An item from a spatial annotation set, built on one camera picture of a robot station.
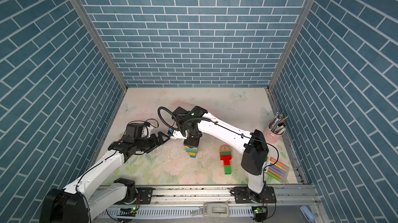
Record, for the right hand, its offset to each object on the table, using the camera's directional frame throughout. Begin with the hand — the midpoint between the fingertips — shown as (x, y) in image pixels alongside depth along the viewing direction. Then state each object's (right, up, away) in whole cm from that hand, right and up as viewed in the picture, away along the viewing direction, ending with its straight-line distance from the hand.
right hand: (193, 142), depth 77 cm
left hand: (-14, -1, +5) cm, 15 cm away
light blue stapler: (+52, -30, -9) cm, 61 cm away
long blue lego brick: (-1, -3, -3) cm, 4 cm away
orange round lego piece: (+17, -6, +9) cm, 21 cm away
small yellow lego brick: (-1, -8, +7) cm, 11 cm away
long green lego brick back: (-1, -6, +4) cm, 7 cm away
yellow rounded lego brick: (-3, -1, -4) cm, 5 cm away
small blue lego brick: (-1, -9, +7) cm, 12 cm away
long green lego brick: (-1, -6, +3) cm, 7 cm away
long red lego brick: (+17, -10, +7) cm, 21 cm away
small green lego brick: (+18, -16, +5) cm, 25 cm away
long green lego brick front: (+18, -9, +11) cm, 23 cm away
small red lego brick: (+18, -12, +5) cm, 22 cm away
